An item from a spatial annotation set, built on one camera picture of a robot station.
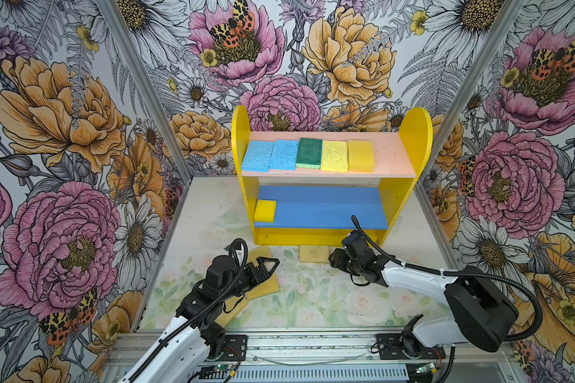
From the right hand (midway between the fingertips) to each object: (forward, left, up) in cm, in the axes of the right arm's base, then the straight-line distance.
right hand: (334, 267), depth 89 cm
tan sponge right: (+6, +7, -1) cm, 9 cm away
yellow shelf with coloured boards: (+19, +6, +12) cm, 23 cm away
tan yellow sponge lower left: (-16, +37, 0) cm, 41 cm away
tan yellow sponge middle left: (-6, +23, 0) cm, 24 cm away
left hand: (-7, +22, +11) cm, 25 cm away
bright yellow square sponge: (+15, +25, +15) cm, 33 cm away
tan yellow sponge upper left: (+9, +29, -2) cm, 30 cm away
